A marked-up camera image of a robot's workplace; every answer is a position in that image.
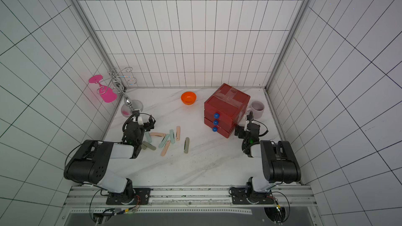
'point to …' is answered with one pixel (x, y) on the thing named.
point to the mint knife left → (148, 137)
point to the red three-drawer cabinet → (224, 127)
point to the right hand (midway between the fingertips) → (246, 123)
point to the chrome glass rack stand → (119, 88)
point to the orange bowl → (188, 98)
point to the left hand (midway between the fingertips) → (143, 117)
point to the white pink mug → (257, 109)
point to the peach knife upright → (178, 135)
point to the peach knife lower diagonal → (165, 148)
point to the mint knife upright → (172, 136)
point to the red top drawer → (215, 107)
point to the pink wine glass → (108, 94)
